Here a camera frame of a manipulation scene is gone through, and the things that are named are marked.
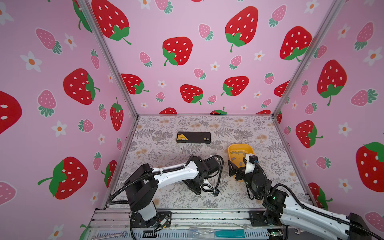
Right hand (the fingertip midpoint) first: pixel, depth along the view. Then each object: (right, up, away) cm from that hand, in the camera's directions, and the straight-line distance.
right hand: (235, 160), depth 76 cm
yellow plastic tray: (+7, +1, +23) cm, 25 cm away
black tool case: (-22, +10, +29) cm, 38 cm away
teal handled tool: (-2, -34, -6) cm, 34 cm away
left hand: (-18, -14, +5) cm, 24 cm away
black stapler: (-21, -11, -6) cm, 24 cm away
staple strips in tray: (+5, -3, +20) cm, 21 cm away
